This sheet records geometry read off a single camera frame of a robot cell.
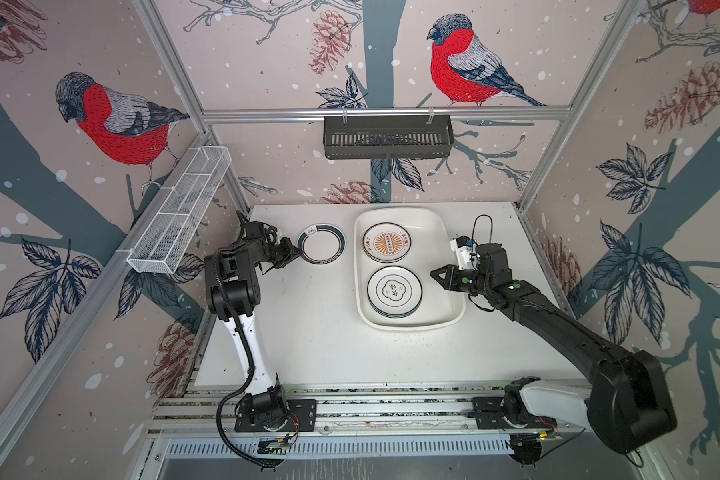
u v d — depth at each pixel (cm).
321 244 108
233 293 60
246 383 62
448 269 80
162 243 71
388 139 105
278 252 94
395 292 95
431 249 106
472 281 71
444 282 74
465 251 76
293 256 101
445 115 91
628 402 40
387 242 107
